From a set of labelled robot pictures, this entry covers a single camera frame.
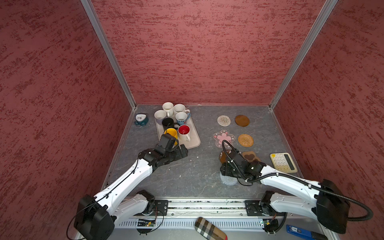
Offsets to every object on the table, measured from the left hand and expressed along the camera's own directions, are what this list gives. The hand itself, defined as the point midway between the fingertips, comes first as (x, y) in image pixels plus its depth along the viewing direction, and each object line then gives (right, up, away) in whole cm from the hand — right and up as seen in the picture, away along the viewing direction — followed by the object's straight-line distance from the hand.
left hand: (181, 156), depth 80 cm
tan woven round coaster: (+42, +6, +20) cm, 47 cm away
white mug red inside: (0, +12, +20) cm, 24 cm away
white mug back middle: (-13, +30, +31) cm, 45 cm away
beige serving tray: (+7, +6, +20) cm, 23 cm away
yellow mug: (-7, +12, +15) cm, 21 cm away
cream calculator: (+62, -6, +9) cm, 63 cm away
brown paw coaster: (+43, -3, +13) cm, 45 cm away
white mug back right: (-5, +29, +30) cm, 43 cm away
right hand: (+24, -10, +2) cm, 26 cm away
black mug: (-11, +18, +18) cm, 28 cm away
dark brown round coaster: (+44, +19, +33) cm, 59 cm away
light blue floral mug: (-2, +22, +24) cm, 32 cm away
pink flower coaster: (+28, +9, +23) cm, 37 cm away
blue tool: (+58, -31, -15) cm, 67 cm away
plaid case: (+14, -30, -14) cm, 36 cm away
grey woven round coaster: (+27, -14, +3) cm, 31 cm away
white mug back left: (-18, +24, +27) cm, 41 cm away
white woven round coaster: (+29, +19, +30) cm, 46 cm away
